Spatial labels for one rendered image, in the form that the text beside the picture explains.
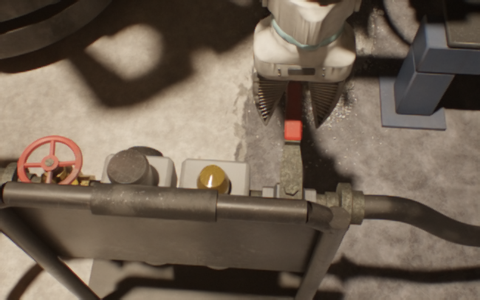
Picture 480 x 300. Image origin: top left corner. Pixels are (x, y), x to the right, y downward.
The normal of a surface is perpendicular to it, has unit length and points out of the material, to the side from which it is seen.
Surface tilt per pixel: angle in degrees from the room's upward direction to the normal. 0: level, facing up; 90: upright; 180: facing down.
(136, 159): 0
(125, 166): 0
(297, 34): 90
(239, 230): 90
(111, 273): 0
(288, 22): 90
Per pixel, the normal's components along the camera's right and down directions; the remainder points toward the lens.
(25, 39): 0.38, 0.82
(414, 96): -0.07, 0.89
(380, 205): -0.08, -0.22
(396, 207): 0.18, -0.19
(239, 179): 0.00, -0.46
